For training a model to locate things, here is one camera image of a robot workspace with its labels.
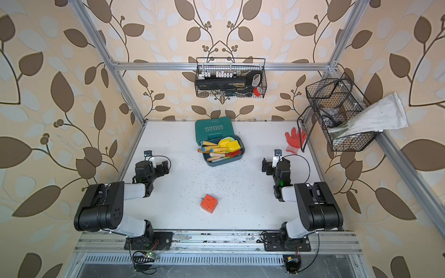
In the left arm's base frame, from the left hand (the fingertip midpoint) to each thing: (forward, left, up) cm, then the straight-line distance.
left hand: (158, 160), depth 94 cm
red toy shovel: (+6, -38, -1) cm, 39 cm away
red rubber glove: (+18, -80, -4) cm, 82 cm away
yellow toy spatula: (+12, -40, -1) cm, 42 cm away
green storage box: (+24, -29, -1) cm, 38 cm away
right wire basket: (+19, -92, +27) cm, 98 cm away
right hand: (+1, -64, +2) cm, 64 cm away
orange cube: (-23, -30, -1) cm, 37 cm away
